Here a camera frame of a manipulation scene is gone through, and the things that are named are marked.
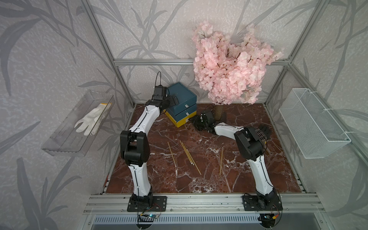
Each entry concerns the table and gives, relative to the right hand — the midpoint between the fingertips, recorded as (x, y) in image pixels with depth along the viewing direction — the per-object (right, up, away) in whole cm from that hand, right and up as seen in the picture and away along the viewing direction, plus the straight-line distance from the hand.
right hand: (188, 120), depth 101 cm
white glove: (-42, +1, -35) cm, 55 cm away
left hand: (-10, +13, -7) cm, 18 cm away
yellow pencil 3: (+4, -26, -12) cm, 29 cm away
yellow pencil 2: (-2, -21, -7) cm, 22 cm away
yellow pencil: (-10, -23, -10) cm, 27 cm away
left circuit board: (-20, -49, -28) cm, 60 cm away
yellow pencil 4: (+21, -26, -12) cm, 35 cm away
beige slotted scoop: (+50, -11, -4) cm, 51 cm away
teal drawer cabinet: (-1, +11, -6) cm, 12 cm away
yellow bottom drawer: (-5, -1, -1) cm, 5 cm away
